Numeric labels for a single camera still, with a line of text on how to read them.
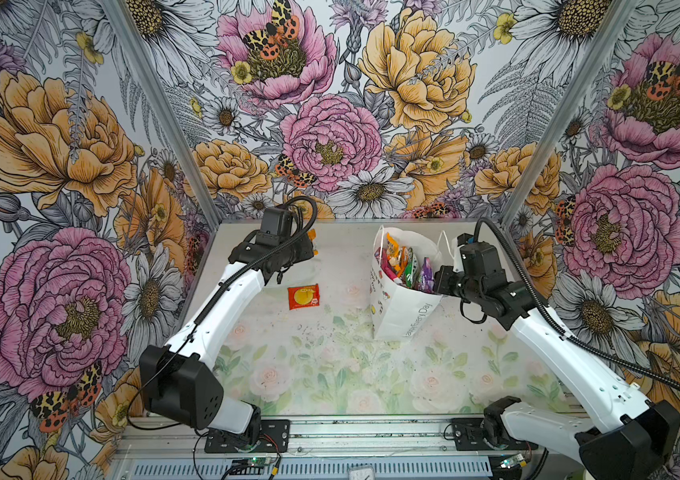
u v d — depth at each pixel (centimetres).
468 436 74
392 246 82
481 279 56
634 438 37
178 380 41
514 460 72
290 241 56
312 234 83
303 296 100
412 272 79
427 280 76
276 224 60
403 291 70
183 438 72
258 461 71
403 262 82
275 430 75
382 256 83
